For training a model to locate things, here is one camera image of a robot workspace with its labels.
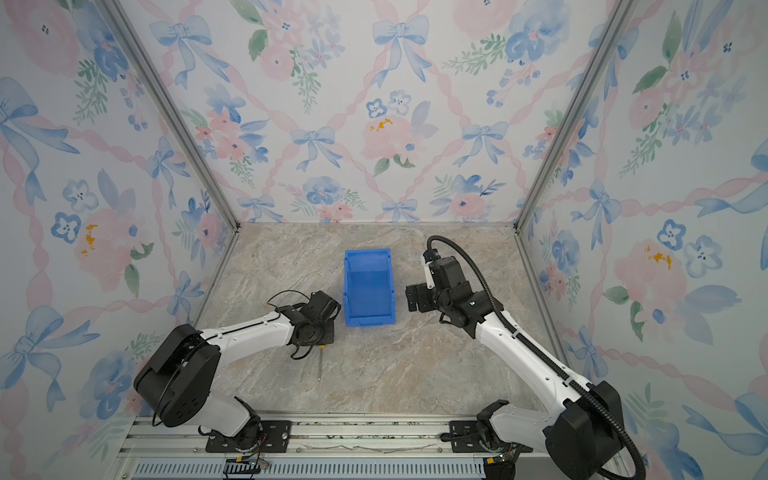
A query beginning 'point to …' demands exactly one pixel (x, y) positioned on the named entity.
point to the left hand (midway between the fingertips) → (328, 332)
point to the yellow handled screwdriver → (321, 348)
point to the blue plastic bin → (368, 288)
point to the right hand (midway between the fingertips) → (422, 286)
